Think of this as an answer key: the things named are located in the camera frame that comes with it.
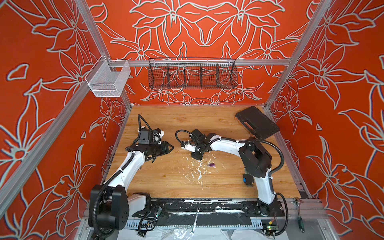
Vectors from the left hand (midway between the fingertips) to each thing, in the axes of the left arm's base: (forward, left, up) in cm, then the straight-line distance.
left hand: (171, 147), depth 84 cm
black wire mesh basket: (+44, -10, +22) cm, 50 cm away
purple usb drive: (-5, -24, -10) cm, 27 cm away
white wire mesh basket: (+35, +45, +21) cm, 60 cm away
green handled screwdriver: (-29, -66, -10) cm, 73 cm away
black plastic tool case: (+27, -57, -6) cm, 64 cm away
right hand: (+3, -12, -10) cm, 16 cm away
